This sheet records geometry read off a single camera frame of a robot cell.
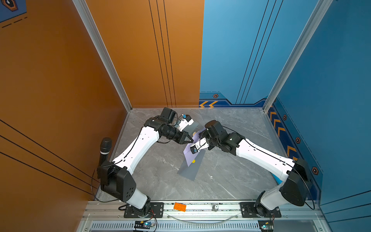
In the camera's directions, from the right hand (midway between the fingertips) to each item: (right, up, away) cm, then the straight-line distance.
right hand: (201, 131), depth 81 cm
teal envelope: (-5, +2, -13) cm, 14 cm away
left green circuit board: (-30, -45, -10) cm, 55 cm away
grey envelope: (-6, -25, +5) cm, 26 cm away
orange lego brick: (-12, -39, -7) cm, 41 cm away
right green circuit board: (+31, -46, -10) cm, 57 cm away
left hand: (-5, -4, -5) cm, 8 cm away
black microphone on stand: (-43, -5, -19) cm, 47 cm away
